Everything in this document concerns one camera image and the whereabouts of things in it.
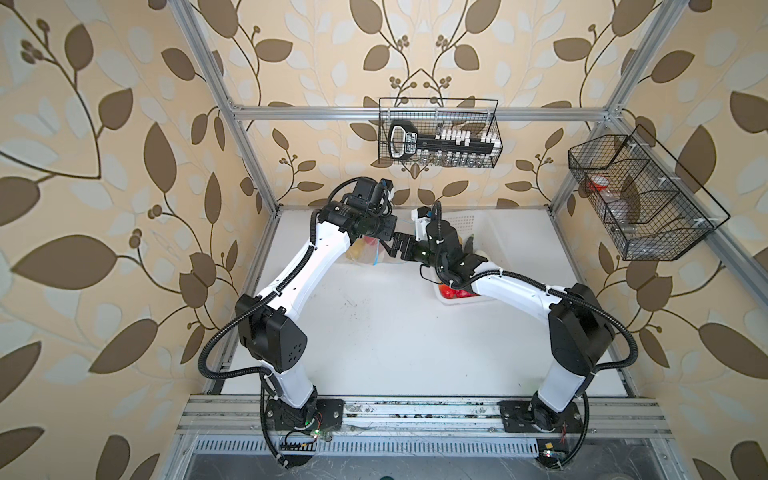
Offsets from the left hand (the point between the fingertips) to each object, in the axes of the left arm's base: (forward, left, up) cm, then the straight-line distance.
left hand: (391, 221), depth 80 cm
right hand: (-3, 0, -6) cm, 6 cm away
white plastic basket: (+17, -46, -28) cm, 56 cm away
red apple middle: (-8, -18, -24) cm, 31 cm away
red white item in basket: (+11, -56, +6) cm, 58 cm away
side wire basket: (0, -65, +7) cm, 65 cm away
